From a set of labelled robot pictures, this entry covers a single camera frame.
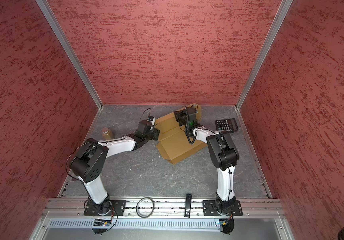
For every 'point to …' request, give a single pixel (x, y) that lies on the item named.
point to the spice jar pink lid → (107, 134)
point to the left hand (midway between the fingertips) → (157, 133)
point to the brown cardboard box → (173, 144)
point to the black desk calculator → (228, 125)
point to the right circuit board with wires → (228, 225)
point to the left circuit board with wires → (100, 222)
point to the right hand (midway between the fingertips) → (170, 113)
